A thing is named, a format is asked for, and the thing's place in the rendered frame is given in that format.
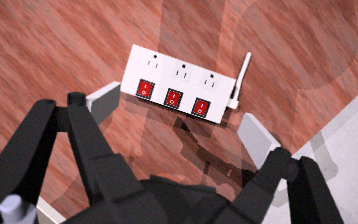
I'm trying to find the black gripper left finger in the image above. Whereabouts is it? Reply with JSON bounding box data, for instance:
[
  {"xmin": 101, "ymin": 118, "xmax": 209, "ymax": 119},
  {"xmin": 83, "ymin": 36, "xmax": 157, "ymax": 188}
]
[{"xmin": 0, "ymin": 81, "xmax": 168, "ymax": 224}]

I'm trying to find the white power strip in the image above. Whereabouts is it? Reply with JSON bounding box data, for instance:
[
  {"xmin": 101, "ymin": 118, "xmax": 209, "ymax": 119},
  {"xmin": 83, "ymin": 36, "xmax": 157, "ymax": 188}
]
[{"xmin": 121, "ymin": 44, "xmax": 251, "ymax": 124}]

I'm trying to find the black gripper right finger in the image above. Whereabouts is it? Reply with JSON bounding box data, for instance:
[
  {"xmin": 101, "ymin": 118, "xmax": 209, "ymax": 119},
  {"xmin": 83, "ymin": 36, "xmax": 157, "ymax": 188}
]
[{"xmin": 214, "ymin": 112, "xmax": 344, "ymax": 224}]

